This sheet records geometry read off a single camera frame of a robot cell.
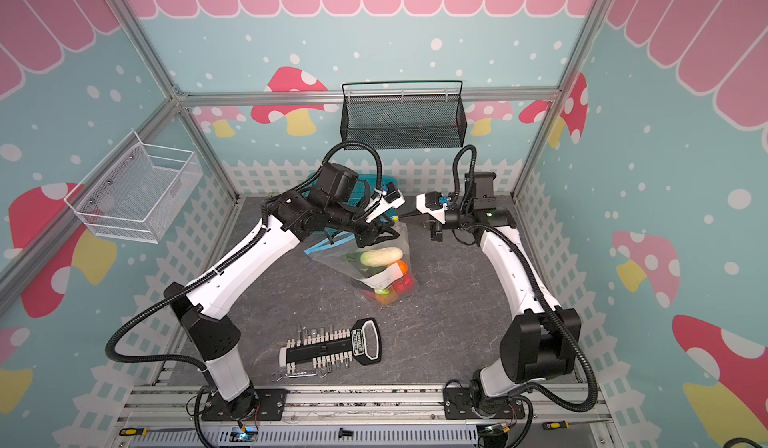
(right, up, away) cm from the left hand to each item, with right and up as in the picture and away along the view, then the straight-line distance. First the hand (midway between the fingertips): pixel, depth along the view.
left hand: (390, 232), depth 70 cm
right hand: (+3, +4, +1) cm, 5 cm away
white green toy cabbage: (-3, -7, +14) cm, 16 cm away
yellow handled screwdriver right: (+42, -46, +1) cm, 62 cm away
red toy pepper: (+4, -15, +12) cm, 20 cm away
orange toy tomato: (+3, -9, +10) cm, 14 cm away
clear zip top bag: (-2, -10, +7) cm, 12 cm away
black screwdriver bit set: (-17, -33, +11) cm, 38 cm away
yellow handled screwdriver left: (-59, -47, 0) cm, 76 cm away
